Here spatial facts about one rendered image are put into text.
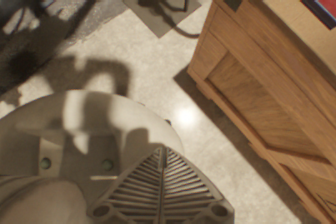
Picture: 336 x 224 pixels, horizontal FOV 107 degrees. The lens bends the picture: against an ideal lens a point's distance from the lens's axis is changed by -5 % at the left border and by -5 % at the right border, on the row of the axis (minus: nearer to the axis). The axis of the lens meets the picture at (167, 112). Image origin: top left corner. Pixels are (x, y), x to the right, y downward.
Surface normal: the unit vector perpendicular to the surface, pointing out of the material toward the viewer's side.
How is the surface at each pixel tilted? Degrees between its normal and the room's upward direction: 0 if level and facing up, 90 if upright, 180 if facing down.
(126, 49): 0
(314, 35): 0
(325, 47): 0
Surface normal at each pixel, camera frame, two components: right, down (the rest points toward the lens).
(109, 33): 0.00, -0.09
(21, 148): 0.94, 0.15
